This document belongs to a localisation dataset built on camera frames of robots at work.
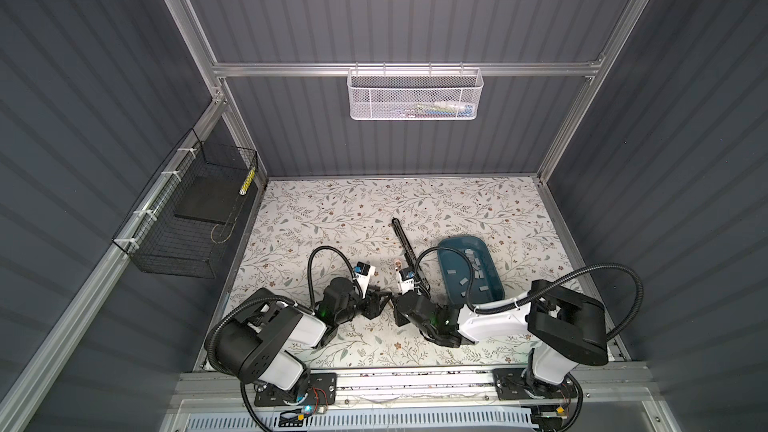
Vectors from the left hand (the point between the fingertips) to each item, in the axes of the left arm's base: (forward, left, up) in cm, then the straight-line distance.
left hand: (386, 293), depth 87 cm
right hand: (-3, -2, 0) cm, 4 cm away
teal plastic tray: (+7, -22, -1) cm, 23 cm away
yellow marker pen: (+23, +37, +25) cm, 51 cm away
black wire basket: (+8, +50, +26) cm, 57 cm away
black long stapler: (+3, -10, +1) cm, 11 cm away
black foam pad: (+16, +44, +27) cm, 54 cm away
